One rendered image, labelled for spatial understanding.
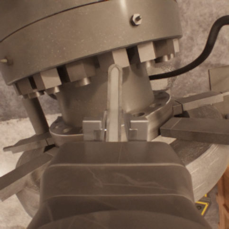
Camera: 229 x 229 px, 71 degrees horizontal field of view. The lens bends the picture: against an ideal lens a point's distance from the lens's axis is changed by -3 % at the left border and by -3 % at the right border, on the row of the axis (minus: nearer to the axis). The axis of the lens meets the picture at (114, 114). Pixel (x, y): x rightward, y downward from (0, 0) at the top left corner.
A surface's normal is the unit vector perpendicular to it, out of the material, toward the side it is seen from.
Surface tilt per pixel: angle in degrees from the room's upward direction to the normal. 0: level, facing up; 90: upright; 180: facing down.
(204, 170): 45
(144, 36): 31
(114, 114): 4
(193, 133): 40
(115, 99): 4
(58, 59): 5
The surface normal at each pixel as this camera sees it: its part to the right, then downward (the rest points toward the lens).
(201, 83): -0.06, 0.30
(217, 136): -0.67, 0.37
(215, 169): 0.54, 0.11
